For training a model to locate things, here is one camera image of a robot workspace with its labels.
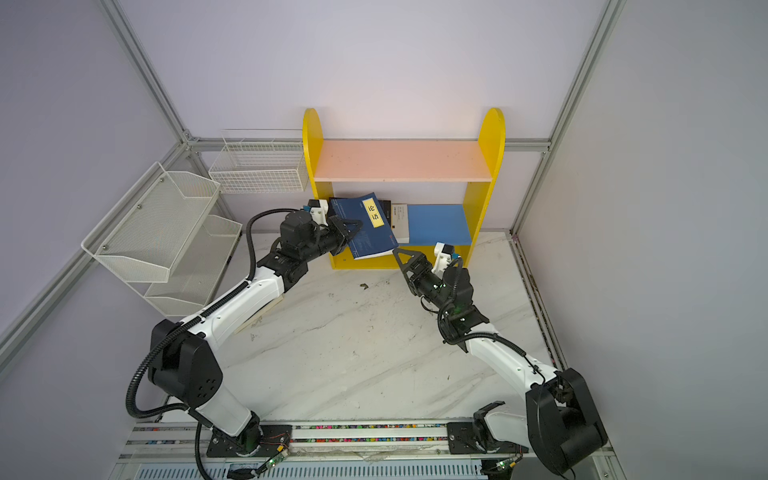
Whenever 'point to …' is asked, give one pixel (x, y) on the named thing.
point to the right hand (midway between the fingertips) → (392, 260)
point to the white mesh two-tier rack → (162, 240)
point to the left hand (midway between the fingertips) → (363, 223)
